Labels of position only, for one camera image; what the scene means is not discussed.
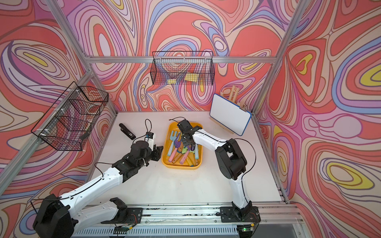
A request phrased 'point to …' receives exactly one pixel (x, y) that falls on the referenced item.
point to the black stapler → (127, 132)
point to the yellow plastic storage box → (175, 155)
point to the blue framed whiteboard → (229, 114)
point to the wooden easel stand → (232, 98)
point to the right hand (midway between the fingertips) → (190, 143)
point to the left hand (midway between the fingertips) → (161, 146)
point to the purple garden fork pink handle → (176, 143)
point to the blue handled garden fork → (172, 136)
